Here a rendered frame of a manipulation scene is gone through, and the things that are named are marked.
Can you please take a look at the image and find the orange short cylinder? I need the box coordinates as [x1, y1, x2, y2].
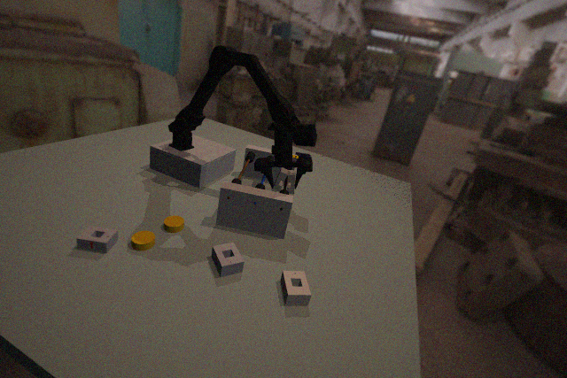
[131, 231, 155, 251]
[164, 216, 184, 233]

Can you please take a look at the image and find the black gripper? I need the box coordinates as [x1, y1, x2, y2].
[254, 145, 313, 188]

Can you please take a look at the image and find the tan rectangular block with square hole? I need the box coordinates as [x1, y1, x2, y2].
[280, 271, 312, 305]

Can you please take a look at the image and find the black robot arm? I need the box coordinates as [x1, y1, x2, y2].
[168, 45, 317, 155]

